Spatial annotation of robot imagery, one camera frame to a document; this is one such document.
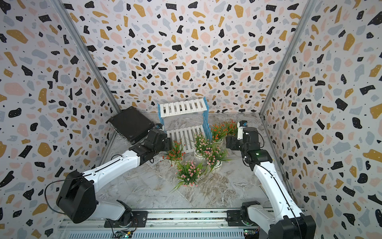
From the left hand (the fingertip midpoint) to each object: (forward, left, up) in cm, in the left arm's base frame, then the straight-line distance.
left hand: (169, 139), depth 86 cm
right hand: (-3, -36, +6) cm, 37 cm away
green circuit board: (-43, +19, -16) cm, 50 cm away
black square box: (+22, +32, -11) cm, 40 cm away
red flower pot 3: (+9, -36, -1) cm, 37 cm away
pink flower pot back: (-5, -19, +2) cm, 20 cm away
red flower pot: (-10, -4, -2) cm, 11 cm away
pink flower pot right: (-11, -26, -2) cm, 28 cm away
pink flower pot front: (-19, -12, -2) cm, 22 cm away
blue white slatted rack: (+30, -5, -16) cm, 34 cm away
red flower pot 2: (+7, -29, -2) cm, 30 cm away
